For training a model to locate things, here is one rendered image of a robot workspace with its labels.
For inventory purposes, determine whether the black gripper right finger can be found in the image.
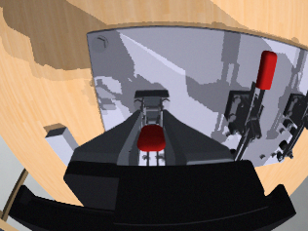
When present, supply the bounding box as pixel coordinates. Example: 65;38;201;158
162;109;234;166

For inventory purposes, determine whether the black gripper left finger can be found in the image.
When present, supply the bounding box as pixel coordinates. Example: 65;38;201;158
68;110;141;166

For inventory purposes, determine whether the grey fixture plate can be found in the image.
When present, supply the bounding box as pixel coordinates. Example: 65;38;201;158
87;25;308;168

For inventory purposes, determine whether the black toggle clamp with red handle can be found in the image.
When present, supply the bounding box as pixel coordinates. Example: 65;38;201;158
224;51;277;161
279;91;308;159

